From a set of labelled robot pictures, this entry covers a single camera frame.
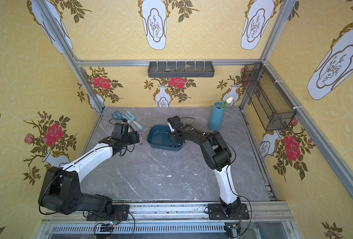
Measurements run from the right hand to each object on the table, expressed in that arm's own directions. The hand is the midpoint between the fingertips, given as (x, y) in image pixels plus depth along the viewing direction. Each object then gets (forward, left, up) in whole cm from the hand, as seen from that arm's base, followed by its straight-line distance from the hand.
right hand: (169, 136), depth 102 cm
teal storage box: (0, +8, -4) cm, 9 cm away
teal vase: (+9, -31, +7) cm, 33 cm away
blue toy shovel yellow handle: (+19, +44, -2) cm, 48 cm away
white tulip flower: (+8, -34, +27) cm, 44 cm away
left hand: (-7, +20, +10) cm, 24 cm away
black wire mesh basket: (-2, -55, +30) cm, 62 cm away
